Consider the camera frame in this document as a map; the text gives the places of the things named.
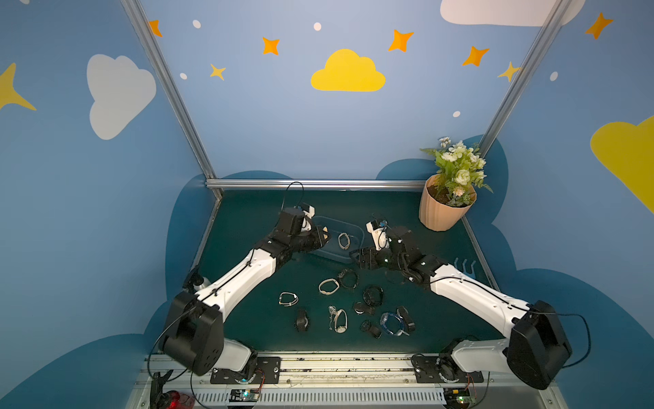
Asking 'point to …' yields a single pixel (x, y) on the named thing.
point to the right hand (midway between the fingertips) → (363, 248)
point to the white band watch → (342, 246)
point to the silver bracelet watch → (292, 302)
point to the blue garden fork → (472, 273)
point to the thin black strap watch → (341, 274)
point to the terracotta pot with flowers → (450, 193)
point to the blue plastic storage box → (332, 250)
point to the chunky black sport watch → (373, 296)
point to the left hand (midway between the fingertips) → (337, 235)
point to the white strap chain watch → (340, 320)
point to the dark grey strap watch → (409, 325)
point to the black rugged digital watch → (301, 323)
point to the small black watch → (366, 326)
